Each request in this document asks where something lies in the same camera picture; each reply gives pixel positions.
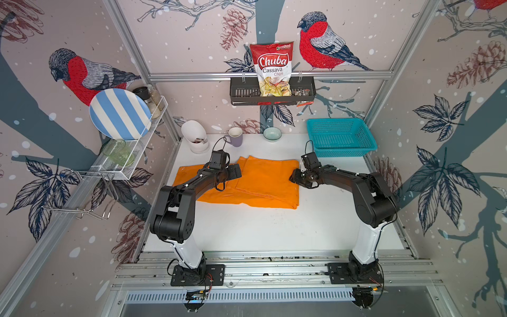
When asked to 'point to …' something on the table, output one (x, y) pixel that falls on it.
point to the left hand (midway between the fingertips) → (236, 167)
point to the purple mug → (235, 137)
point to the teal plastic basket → (340, 137)
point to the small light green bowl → (272, 134)
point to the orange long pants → (263, 181)
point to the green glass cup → (118, 151)
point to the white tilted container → (195, 133)
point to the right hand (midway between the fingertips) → (291, 178)
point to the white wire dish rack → (105, 167)
